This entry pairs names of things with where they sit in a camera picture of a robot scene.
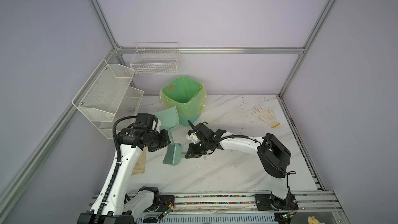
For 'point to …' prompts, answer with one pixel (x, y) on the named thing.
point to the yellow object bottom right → (311, 220)
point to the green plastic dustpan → (169, 120)
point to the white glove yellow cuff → (268, 115)
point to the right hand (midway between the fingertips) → (185, 156)
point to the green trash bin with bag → (188, 95)
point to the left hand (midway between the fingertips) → (169, 143)
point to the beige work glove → (140, 164)
